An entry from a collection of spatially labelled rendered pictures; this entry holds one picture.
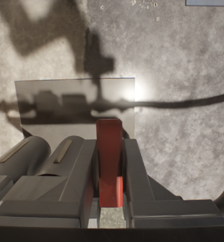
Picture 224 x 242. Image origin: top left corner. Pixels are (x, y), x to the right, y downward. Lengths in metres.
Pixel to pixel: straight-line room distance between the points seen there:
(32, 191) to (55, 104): 0.44
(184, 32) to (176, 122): 0.30
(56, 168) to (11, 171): 0.08
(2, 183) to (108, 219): 0.15
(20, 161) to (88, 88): 0.36
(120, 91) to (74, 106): 0.17
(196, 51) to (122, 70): 0.25
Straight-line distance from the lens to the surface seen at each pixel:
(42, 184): 0.25
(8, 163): 0.33
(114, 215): 0.19
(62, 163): 0.29
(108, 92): 0.60
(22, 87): 0.68
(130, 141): 0.15
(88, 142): 0.15
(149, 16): 0.64
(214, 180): 0.86
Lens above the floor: 0.61
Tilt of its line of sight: 73 degrees down
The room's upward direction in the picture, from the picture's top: 177 degrees counter-clockwise
